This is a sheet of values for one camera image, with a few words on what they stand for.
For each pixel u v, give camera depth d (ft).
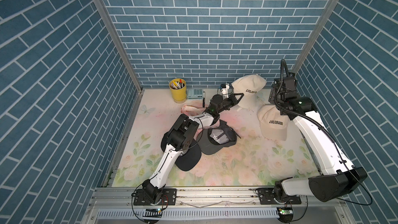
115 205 2.38
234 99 2.85
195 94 3.78
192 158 2.82
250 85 2.92
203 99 3.68
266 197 2.41
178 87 3.54
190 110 3.39
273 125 3.14
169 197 2.42
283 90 1.78
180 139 2.01
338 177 1.25
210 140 3.06
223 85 2.89
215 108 2.62
